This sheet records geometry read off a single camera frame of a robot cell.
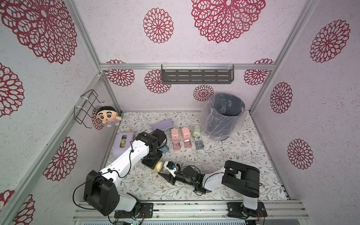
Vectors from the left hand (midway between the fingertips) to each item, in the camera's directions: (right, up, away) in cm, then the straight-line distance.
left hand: (157, 162), depth 79 cm
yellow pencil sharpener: (+2, -1, -6) cm, 6 cm away
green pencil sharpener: (+25, +15, +19) cm, 34 cm away
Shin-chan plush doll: (-34, +28, +13) cm, 46 cm away
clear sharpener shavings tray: (+27, +7, +22) cm, 35 cm away
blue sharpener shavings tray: (+3, +4, +20) cm, 21 cm away
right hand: (+2, -3, -1) cm, 4 cm away
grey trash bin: (+44, +29, +21) cm, 57 cm away
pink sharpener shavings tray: (+18, +8, +22) cm, 30 cm away
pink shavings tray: (+11, +6, +22) cm, 25 cm away
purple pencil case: (0, +21, +33) cm, 39 cm away
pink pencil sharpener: (+18, +14, +20) cm, 30 cm away
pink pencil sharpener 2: (+9, +14, +19) cm, 25 cm away
